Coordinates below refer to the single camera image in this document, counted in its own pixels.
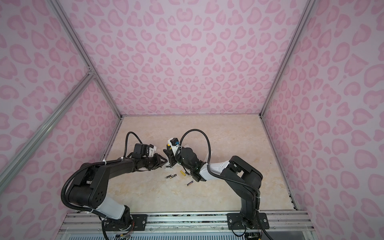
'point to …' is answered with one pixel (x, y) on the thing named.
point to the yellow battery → (183, 173)
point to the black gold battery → (173, 176)
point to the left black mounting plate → (136, 222)
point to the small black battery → (190, 183)
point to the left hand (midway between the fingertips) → (167, 159)
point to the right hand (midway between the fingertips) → (166, 148)
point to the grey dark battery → (168, 176)
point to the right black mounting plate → (234, 222)
